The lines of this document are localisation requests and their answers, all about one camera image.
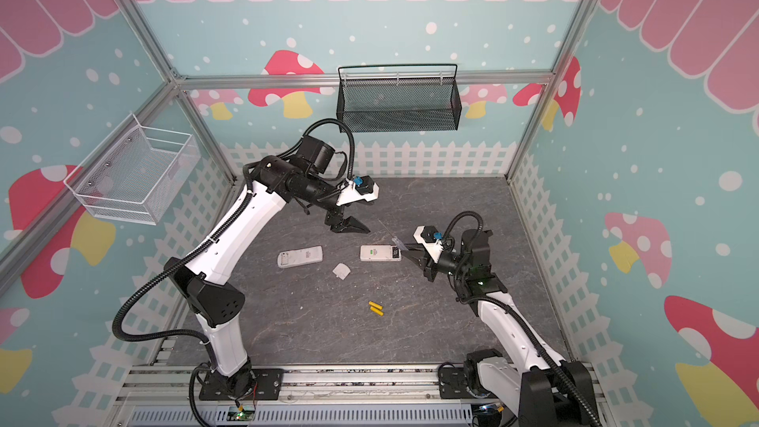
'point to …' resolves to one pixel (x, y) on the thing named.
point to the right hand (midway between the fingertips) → (405, 248)
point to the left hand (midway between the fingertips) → (365, 217)
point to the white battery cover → (341, 271)
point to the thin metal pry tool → (397, 241)
